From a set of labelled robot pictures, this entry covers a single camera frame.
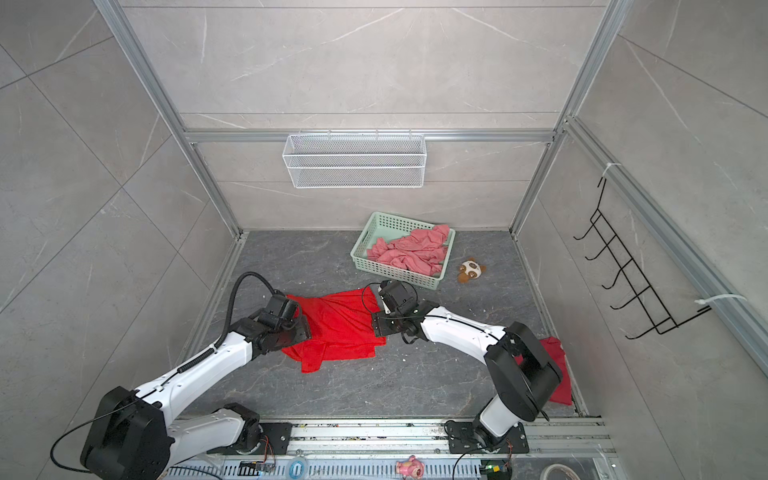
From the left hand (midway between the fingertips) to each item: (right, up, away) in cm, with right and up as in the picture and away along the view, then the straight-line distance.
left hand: (302, 322), depth 86 cm
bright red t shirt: (+11, -2, +2) cm, 12 cm away
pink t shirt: (+38, +21, +21) cm, 49 cm away
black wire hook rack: (+80, +7, -28) cm, 85 cm away
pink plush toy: (+31, -29, -19) cm, 46 cm away
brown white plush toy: (+54, +15, +18) cm, 59 cm away
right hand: (+23, +1, +2) cm, 24 cm away
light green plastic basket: (+26, +31, +32) cm, 52 cm away
